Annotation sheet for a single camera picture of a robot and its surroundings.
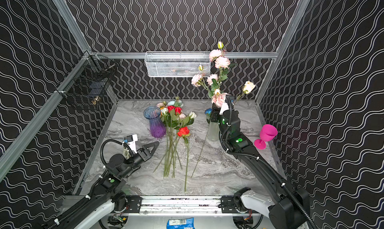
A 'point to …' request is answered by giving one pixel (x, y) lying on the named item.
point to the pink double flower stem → (198, 80)
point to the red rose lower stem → (184, 132)
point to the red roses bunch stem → (170, 148)
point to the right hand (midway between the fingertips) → (219, 104)
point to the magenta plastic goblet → (268, 132)
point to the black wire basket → (89, 82)
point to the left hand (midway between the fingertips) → (160, 146)
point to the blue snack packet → (185, 223)
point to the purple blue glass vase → (157, 128)
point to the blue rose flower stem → (208, 111)
